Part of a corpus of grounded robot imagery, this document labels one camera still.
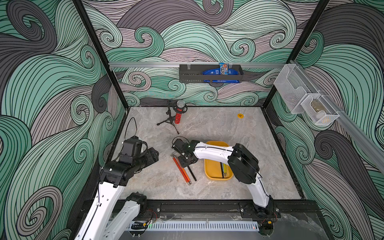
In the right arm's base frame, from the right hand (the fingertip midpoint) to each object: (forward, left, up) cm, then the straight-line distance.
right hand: (186, 160), depth 90 cm
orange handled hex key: (-6, +1, 0) cm, 6 cm away
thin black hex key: (-11, -5, 0) cm, 12 cm away
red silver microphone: (+26, +3, +23) cm, 35 cm away
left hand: (-6, +15, +21) cm, 26 cm away
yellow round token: (+37, -42, -1) cm, 56 cm away
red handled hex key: (-7, +2, 0) cm, 7 cm away
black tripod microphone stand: (+30, +10, +12) cm, 34 cm away
